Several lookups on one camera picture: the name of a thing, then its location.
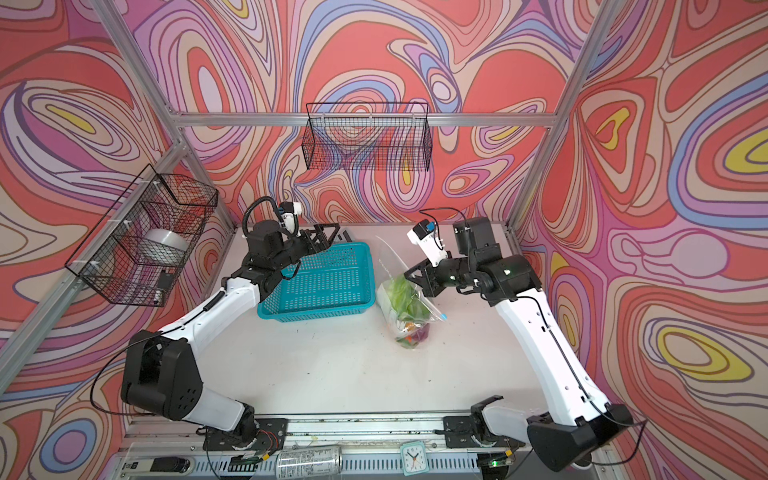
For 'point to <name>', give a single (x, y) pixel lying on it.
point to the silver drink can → (309, 461)
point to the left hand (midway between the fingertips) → (333, 228)
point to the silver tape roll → (163, 246)
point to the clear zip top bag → (393, 265)
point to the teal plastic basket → (339, 279)
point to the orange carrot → (410, 326)
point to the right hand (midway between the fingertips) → (412, 283)
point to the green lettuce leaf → (406, 299)
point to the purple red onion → (422, 333)
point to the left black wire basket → (135, 253)
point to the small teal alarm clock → (414, 458)
